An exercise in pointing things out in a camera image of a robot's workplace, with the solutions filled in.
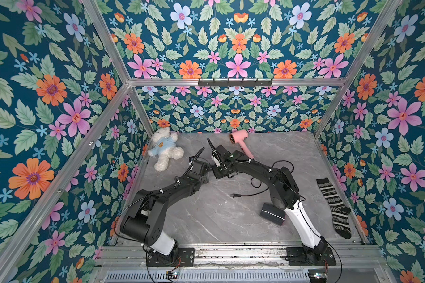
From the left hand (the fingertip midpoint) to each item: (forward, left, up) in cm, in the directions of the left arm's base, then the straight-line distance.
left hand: (201, 173), depth 94 cm
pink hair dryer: (+26, -24, 0) cm, 35 cm away
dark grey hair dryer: (-25, -33, +1) cm, 41 cm away
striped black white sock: (-25, -69, -6) cm, 73 cm away
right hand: (+3, -10, -1) cm, 11 cm away
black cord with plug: (-12, -18, -5) cm, 22 cm away
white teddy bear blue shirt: (+22, +22, +3) cm, 31 cm away
